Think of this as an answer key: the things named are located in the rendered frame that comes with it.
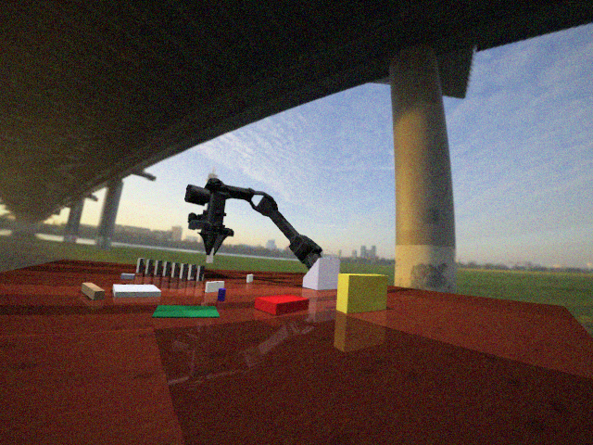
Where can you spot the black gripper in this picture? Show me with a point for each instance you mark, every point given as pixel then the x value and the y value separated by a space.
pixel 213 231

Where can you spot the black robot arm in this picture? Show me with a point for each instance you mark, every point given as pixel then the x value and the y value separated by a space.
pixel 216 192

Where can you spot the green flat rectangular mat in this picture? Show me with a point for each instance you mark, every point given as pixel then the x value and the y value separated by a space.
pixel 180 311

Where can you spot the red rectangular block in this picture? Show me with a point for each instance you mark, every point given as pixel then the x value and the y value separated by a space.
pixel 281 304

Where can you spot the tan rectangular block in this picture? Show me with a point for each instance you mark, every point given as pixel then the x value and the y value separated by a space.
pixel 93 291

